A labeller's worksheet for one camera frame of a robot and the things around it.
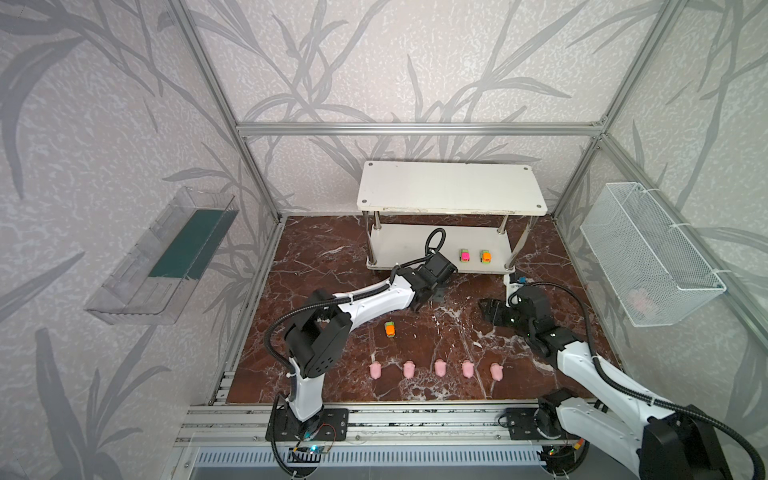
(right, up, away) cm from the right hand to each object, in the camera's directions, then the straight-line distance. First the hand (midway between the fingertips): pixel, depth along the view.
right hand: (487, 293), depth 87 cm
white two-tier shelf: (-4, +23, -11) cm, 26 cm away
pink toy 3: (-15, -20, -5) cm, 25 cm away
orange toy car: (-29, -11, +2) cm, 31 cm away
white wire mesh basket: (+29, +8, -24) cm, 39 cm away
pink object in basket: (+34, +1, -13) cm, 37 cm away
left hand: (-14, +3, +3) cm, 15 cm away
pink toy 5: (+1, -20, -6) cm, 21 cm away
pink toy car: (-4, +10, +12) cm, 17 cm away
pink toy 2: (-23, -20, -6) cm, 31 cm away
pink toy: (-33, -20, -5) cm, 39 cm away
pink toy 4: (-7, -20, -4) cm, 22 cm away
